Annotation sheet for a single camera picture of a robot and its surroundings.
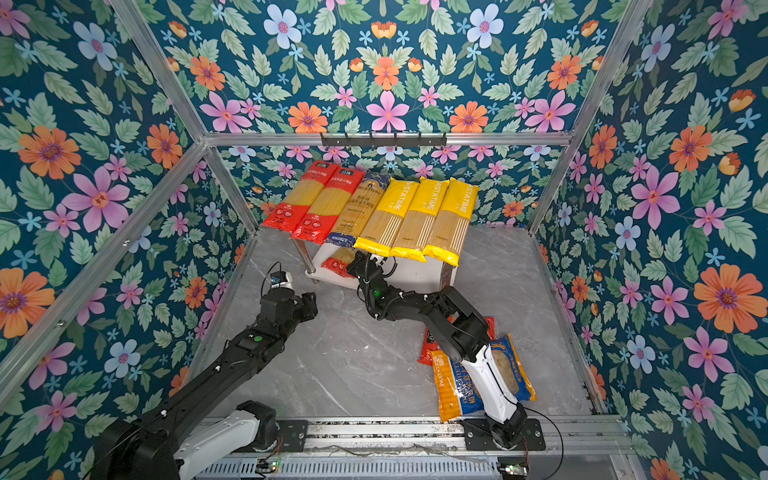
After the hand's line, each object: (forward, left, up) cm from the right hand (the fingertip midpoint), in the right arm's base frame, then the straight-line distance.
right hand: (354, 249), depth 93 cm
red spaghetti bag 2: (-8, +4, +21) cm, 23 cm away
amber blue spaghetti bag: (-10, -3, +21) cm, 24 cm away
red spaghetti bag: (+2, +11, +21) cm, 24 cm away
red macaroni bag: (-3, +6, -5) cm, 8 cm away
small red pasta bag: (-26, -23, -13) cm, 37 cm away
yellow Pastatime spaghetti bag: (-13, -10, +21) cm, 26 cm away
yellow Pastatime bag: (-9, -20, +21) cm, 30 cm away
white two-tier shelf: (-11, -14, +3) cm, 18 cm away
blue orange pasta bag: (-40, -29, -12) cm, 52 cm away
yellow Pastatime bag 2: (-15, -26, +21) cm, 36 cm away
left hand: (-16, +10, +1) cm, 19 cm away
